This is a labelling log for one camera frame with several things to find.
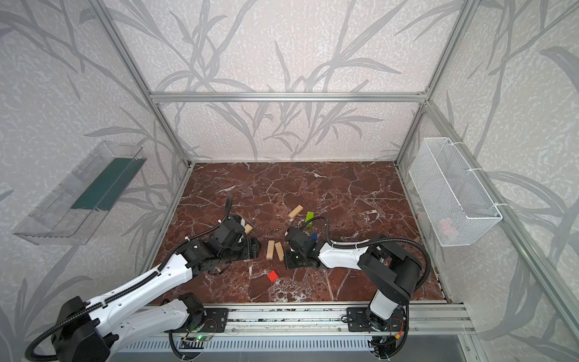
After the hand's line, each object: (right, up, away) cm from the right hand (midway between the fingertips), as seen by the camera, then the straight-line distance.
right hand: (284, 254), depth 87 cm
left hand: (-9, +7, -7) cm, 14 cm away
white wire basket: (+50, +22, -26) cm, 61 cm away
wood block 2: (+4, +15, +14) cm, 21 cm away
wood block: (-2, +1, +2) cm, 3 cm away
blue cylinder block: (+12, +5, +7) cm, 15 cm away
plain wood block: (-6, +1, +1) cm, 6 cm away
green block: (+10, +14, +11) cm, 21 cm away
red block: (-4, -6, -5) cm, 9 cm away
